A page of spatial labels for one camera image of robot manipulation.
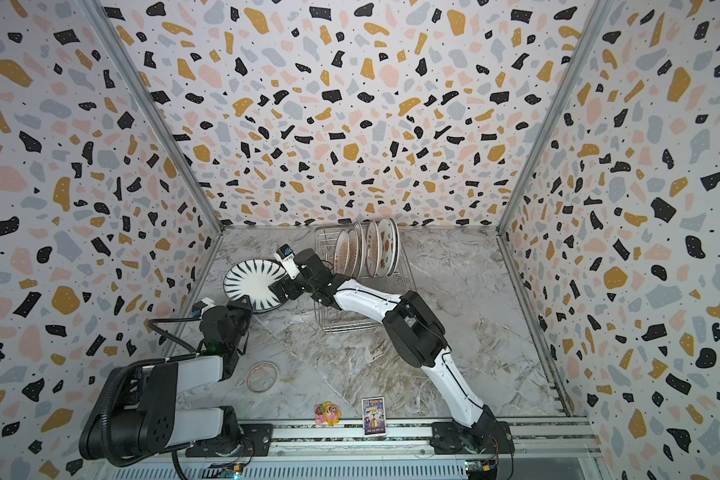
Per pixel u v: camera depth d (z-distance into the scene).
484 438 0.64
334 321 0.96
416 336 0.56
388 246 0.98
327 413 0.76
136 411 0.43
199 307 0.78
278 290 0.82
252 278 0.97
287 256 0.80
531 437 0.76
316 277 0.73
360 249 0.93
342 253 1.06
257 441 0.73
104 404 0.44
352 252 0.95
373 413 0.77
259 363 0.86
